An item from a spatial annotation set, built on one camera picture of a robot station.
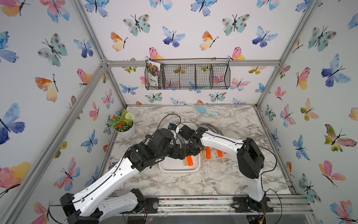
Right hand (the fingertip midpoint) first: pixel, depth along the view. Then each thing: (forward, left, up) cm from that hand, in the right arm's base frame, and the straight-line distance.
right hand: (186, 153), depth 86 cm
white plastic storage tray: (-6, +8, -5) cm, 11 cm away
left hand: (-5, +2, +18) cm, 19 cm away
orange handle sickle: (-3, -3, -6) cm, 7 cm away
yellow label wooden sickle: (+25, -19, -8) cm, 32 cm away
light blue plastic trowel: (+43, -12, -8) cm, 46 cm away
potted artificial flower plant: (+14, +41, +9) cm, 44 cm away
